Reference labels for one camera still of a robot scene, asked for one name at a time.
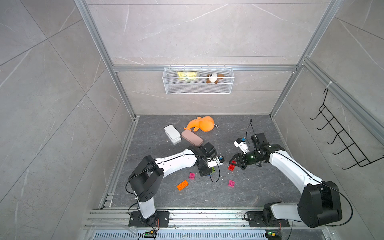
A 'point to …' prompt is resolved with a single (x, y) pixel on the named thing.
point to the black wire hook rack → (343, 134)
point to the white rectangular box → (173, 134)
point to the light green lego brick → (213, 170)
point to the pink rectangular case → (192, 137)
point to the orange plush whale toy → (205, 123)
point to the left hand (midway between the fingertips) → (209, 167)
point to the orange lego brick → (182, 185)
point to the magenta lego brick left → (192, 176)
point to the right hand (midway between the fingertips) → (235, 161)
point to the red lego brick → (232, 167)
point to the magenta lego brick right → (231, 183)
